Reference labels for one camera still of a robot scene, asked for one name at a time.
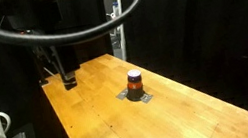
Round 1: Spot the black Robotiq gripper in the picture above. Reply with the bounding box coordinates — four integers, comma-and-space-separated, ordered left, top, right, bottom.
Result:
48, 41, 84, 90

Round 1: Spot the grey tape strip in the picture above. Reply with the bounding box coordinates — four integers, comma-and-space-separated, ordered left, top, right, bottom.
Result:
114, 87, 131, 102

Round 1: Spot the white vertical pole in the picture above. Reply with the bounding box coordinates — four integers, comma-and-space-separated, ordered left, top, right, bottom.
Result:
110, 0, 134, 62

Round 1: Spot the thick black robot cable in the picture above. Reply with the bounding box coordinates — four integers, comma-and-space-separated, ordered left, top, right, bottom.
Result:
0, 0, 153, 56

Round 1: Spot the grey square base plate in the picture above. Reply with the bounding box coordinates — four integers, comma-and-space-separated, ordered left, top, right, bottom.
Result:
139, 92, 155, 105

